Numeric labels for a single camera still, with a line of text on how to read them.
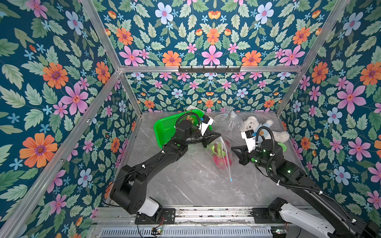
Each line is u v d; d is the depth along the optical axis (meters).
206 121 0.65
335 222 0.41
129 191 0.43
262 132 0.98
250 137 0.59
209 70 0.93
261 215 0.72
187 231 0.70
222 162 0.78
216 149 0.78
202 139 0.68
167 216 0.74
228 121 1.08
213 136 0.72
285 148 0.94
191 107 1.19
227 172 0.74
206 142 0.67
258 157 0.58
